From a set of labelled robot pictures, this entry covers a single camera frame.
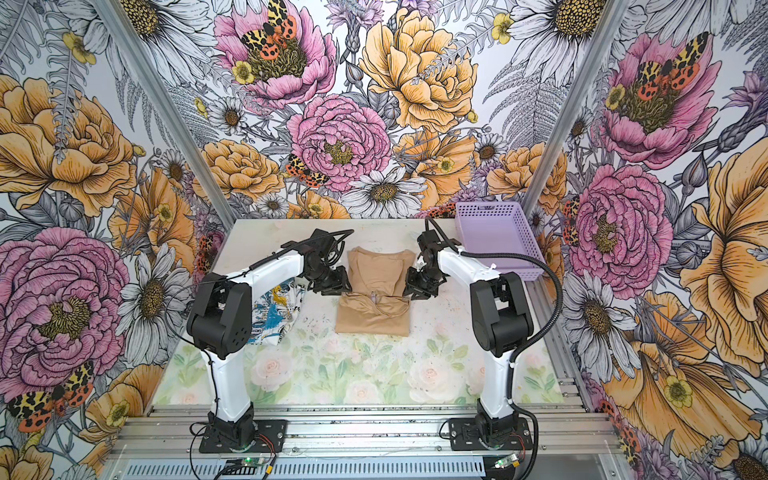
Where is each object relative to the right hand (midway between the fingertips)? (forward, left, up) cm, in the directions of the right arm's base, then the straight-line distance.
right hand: (409, 300), depth 92 cm
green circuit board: (-39, +42, -9) cm, 58 cm away
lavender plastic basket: (+38, -39, -9) cm, 55 cm away
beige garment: (+2, +10, -5) cm, 12 cm away
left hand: (+2, +20, -1) cm, 20 cm away
